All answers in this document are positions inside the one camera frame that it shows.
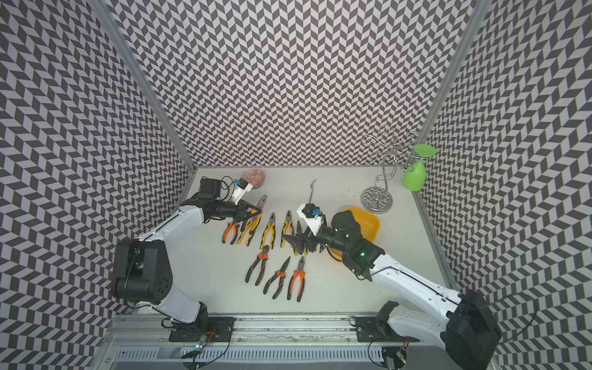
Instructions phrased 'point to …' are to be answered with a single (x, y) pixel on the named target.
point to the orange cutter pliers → (227, 230)
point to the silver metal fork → (311, 192)
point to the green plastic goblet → (414, 178)
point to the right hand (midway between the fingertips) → (293, 227)
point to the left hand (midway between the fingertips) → (257, 211)
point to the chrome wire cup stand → (378, 200)
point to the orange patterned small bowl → (253, 176)
